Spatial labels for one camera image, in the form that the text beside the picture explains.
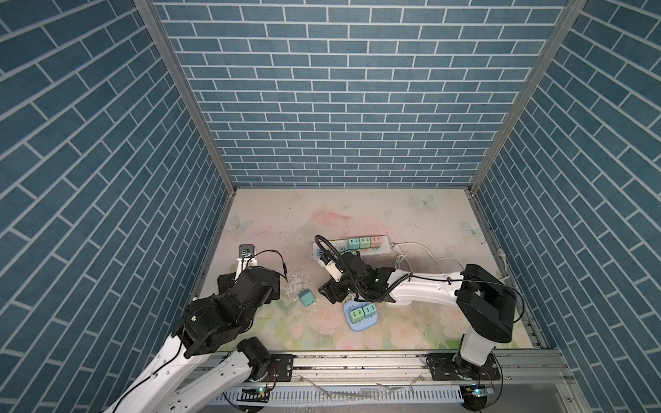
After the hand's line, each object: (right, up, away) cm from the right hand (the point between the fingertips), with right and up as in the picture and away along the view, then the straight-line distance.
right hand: (327, 284), depth 83 cm
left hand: (-15, +7, -15) cm, 22 cm away
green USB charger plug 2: (+13, +12, +11) cm, 21 cm away
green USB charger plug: (+13, -6, -6) cm, 16 cm away
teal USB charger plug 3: (-7, -5, +3) cm, 10 cm away
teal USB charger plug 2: (+9, +12, +11) cm, 18 cm away
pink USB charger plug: (+17, +12, +11) cm, 24 cm away
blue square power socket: (+13, -12, -3) cm, 17 cm away
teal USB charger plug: (+9, -8, -6) cm, 13 cm away
